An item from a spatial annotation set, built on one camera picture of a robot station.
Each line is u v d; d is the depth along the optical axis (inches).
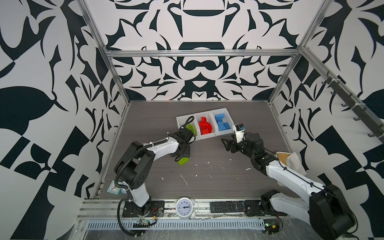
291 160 33.3
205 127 39.3
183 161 35.2
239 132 28.7
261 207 28.4
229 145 29.4
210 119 41.1
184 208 28.6
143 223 28.7
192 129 39.6
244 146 28.1
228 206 29.3
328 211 15.9
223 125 39.6
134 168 18.2
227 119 41.2
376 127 20.9
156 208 28.9
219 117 42.5
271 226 28.0
